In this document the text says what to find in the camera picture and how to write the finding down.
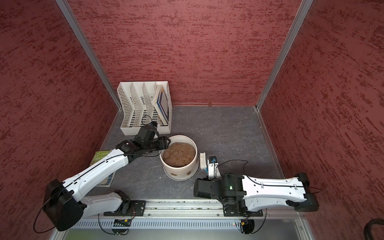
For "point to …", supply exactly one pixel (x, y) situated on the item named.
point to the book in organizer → (160, 102)
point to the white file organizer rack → (142, 102)
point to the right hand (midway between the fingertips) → (208, 183)
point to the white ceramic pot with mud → (180, 161)
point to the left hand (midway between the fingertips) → (165, 144)
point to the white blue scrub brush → (203, 162)
